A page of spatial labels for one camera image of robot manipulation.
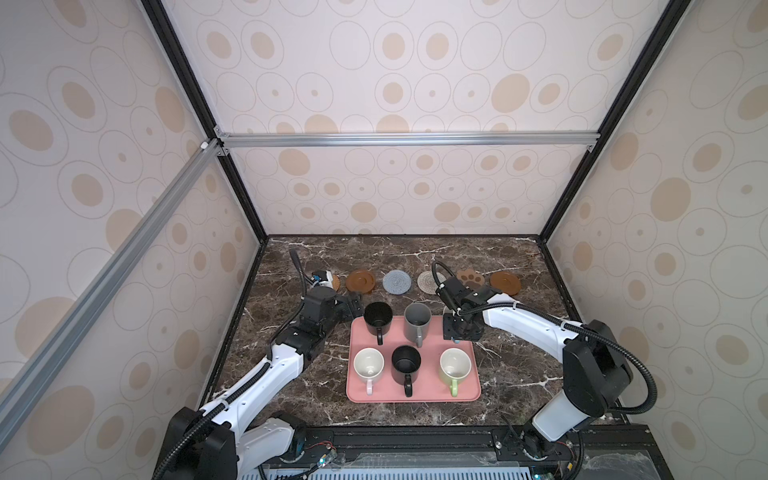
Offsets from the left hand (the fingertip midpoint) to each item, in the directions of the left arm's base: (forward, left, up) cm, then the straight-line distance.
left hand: (357, 293), depth 82 cm
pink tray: (-20, -20, -17) cm, 33 cm away
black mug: (-1, -5, -12) cm, 13 cm away
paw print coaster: (+17, -37, -18) cm, 45 cm away
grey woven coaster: (+16, -11, -18) cm, 26 cm away
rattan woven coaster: (+16, +11, -18) cm, 26 cm away
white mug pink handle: (-14, -3, -15) cm, 21 cm away
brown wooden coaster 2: (+16, -50, -18) cm, 56 cm away
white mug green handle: (-15, -27, -14) cm, 34 cm away
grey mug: (-2, -17, -12) cm, 21 cm away
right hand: (-6, -28, -12) cm, 31 cm away
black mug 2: (-15, -13, -15) cm, 25 cm away
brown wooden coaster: (+16, +2, -18) cm, 24 cm away
